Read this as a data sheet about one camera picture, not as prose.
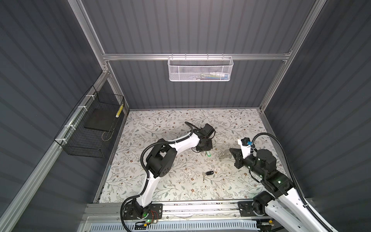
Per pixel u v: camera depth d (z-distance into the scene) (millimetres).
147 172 547
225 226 771
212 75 920
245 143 608
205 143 821
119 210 680
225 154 771
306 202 470
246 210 733
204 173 864
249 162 631
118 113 804
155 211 726
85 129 721
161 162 565
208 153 940
